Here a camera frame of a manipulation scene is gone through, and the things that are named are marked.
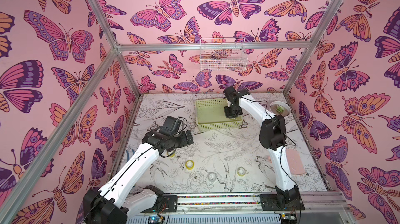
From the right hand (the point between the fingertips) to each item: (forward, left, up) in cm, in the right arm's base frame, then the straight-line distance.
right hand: (226, 117), depth 99 cm
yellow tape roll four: (-29, +21, -6) cm, 36 cm away
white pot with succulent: (+4, -34, +4) cm, 34 cm away
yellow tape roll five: (-32, -7, -6) cm, 33 cm away
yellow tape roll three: (-33, +26, +18) cm, 46 cm away
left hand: (-21, +22, +10) cm, 32 cm away
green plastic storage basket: (+7, +10, -7) cm, 14 cm away
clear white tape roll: (-34, +9, -6) cm, 36 cm away
